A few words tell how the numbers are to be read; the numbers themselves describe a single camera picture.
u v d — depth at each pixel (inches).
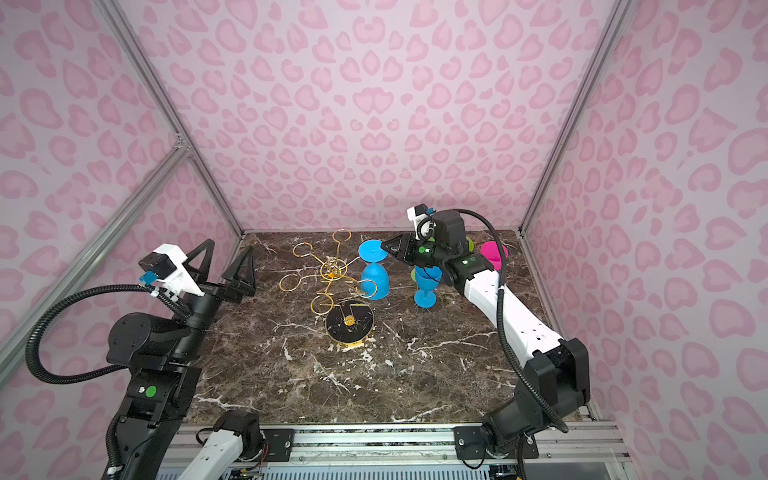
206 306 19.2
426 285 35.2
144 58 30.0
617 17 27.3
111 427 16.5
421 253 26.0
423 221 26.5
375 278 30.9
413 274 42.0
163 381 17.3
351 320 36.5
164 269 17.1
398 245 27.2
